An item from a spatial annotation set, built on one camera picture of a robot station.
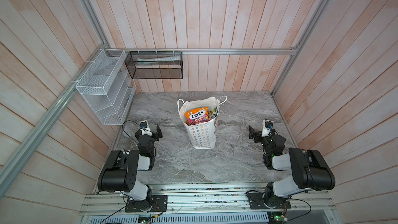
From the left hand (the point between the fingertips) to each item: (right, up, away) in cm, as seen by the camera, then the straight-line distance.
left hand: (150, 127), depth 92 cm
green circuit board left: (+3, -41, -20) cm, 46 cm away
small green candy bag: (+37, +8, -3) cm, 38 cm away
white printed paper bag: (+31, -3, -12) cm, 33 cm away
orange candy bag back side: (+28, +7, -8) cm, 30 cm away
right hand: (+65, +2, -1) cm, 65 cm away
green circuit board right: (+65, -40, -21) cm, 79 cm away
